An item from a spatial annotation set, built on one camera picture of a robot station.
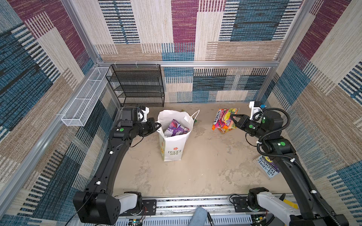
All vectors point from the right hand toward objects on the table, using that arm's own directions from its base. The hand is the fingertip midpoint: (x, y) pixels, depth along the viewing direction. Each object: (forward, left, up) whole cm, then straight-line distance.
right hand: (230, 118), depth 70 cm
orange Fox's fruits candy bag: (+1, +3, -3) cm, 4 cm away
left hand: (+2, +34, -4) cm, 35 cm away
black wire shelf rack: (+46, +57, -13) cm, 74 cm away
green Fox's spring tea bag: (+22, +13, -30) cm, 40 cm away
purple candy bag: (+5, +28, -15) cm, 32 cm away
